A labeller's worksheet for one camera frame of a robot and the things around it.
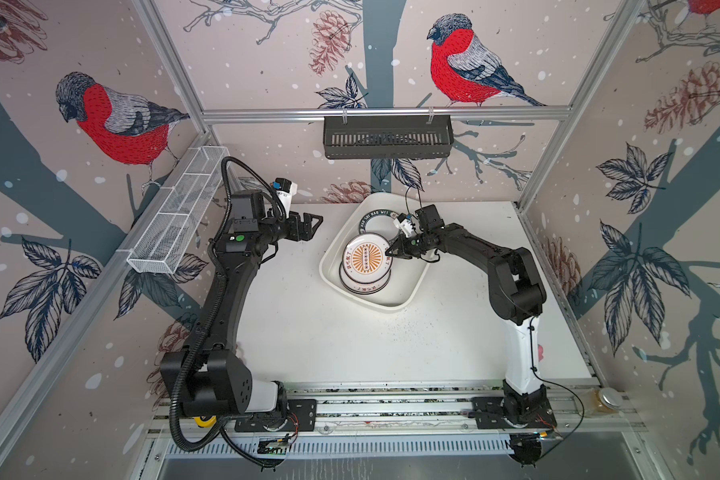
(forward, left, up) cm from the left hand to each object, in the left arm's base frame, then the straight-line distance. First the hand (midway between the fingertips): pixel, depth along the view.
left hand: (307, 214), depth 76 cm
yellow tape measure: (-42, +24, -29) cm, 57 cm away
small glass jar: (-40, -70, -21) cm, 83 cm away
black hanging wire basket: (+40, -24, -2) cm, 46 cm away
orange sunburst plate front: (-8, -13, -30) cm, 33 cm away
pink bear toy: (-26, -65, -30) cm, 76 cm away
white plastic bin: (-6, -29, -29) cm, 41 cm away
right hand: (+3, -22, -23) cm, 32 cm away
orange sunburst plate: (-5, -14, -29) cm, 33 cm away
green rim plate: (+24, -21, -29) cm, 43 cm away
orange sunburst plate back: (+3, -15, -25) cm, 29 cm away
